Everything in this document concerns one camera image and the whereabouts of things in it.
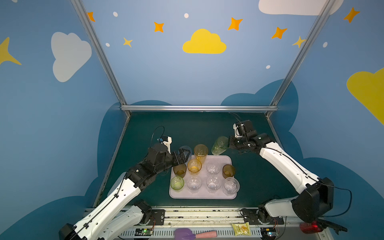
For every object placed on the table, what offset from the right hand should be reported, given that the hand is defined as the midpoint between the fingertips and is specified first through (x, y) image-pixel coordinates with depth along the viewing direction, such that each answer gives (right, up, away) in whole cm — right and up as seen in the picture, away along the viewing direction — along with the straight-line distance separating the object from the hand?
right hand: (229, 140), depth 83 cm
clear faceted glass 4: (+1, -26, +1) cm, 26 cm away
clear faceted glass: (-9, -17, +5) cm, 20 cm away
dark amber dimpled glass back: (-29, -18, +6) cm, 34 cm away
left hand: (-24, -6, -11) cm, 27 cm away
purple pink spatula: (-24, -44, -12) cm, 51 cm away
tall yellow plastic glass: (-16, -7, +8) cm, 19 cm away
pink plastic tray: (-25, -30, 0) cm, 39 cm away
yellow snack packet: (+3, -41, -12) cm, 43 cm away
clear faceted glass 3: (-9, -25, +3) cm, 27 cm away
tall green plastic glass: (-4, -4, +7) cm, 9 cm away
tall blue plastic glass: (-25, -4, +1) cm, 25 cm away
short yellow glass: (-20, -17, +8) cm, 27 cm away
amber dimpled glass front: (+1, -19, +6) cm, 19 cm away
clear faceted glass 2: (-20, -25, +3) cm, 32 cm away
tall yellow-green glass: (-30, -24, +1) cm, 39 cm away
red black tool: (+32, -33, -21) cm, 51 cm away
